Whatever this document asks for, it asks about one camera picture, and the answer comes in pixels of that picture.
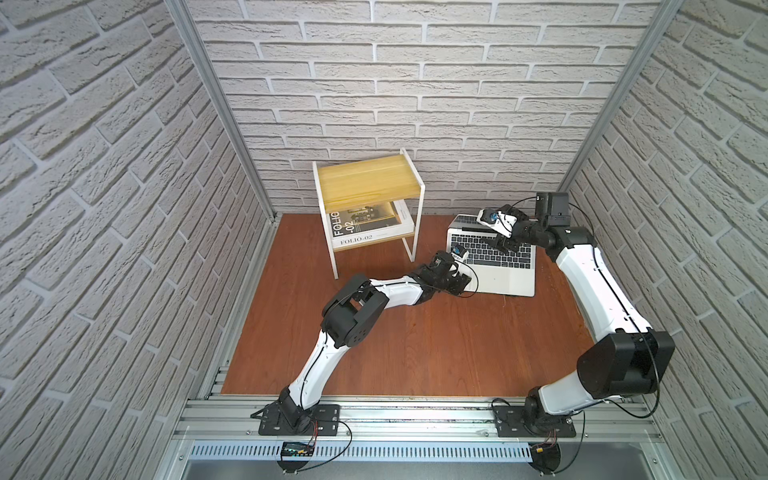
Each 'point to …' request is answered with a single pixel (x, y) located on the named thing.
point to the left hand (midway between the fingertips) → (460, 265)
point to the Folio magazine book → (371, 224)
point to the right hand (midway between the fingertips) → (484, 220)
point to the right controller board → (545, 457)
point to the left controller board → (297, 449)
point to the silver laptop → (492, 270)
